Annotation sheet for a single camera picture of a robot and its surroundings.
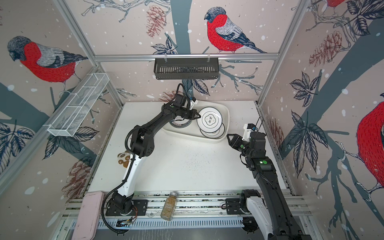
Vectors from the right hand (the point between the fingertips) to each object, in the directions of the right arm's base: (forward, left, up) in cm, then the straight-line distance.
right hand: (228, 137), depth 77 cm
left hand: (+20, +16, -6) cm, 26 cm away
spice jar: (-31, +29, -15) cm, 45 cm away
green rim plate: (+21, +30, -14) cm, 40 cm away
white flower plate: (+20, +9, -11) cm, 25 cm away
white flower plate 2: (+14, +6, -19) cm, 24 cm away
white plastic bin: (+16, +22, -19) cm, 33 cm away
